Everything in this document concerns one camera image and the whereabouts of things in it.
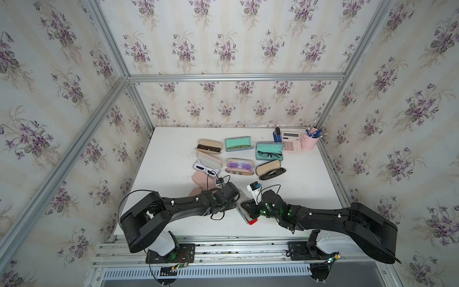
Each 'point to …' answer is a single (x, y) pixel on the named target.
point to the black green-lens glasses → (267, 154)
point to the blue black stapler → (277, 134)
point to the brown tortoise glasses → (208, 147)
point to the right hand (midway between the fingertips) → (245, 207)
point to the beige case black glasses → (269, 170)
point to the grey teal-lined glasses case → (238, 143)
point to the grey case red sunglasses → (242, 198)
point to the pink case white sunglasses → (208, 161)
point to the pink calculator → (291, 142)
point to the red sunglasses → (252, 222)
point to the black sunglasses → (272, 173)
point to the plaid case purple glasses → (240, 171)
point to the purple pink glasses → (242, 164)
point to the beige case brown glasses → (213, 146)
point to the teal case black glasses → (269, 150)
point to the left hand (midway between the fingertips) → (234, 204)
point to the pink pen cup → (308, 143)
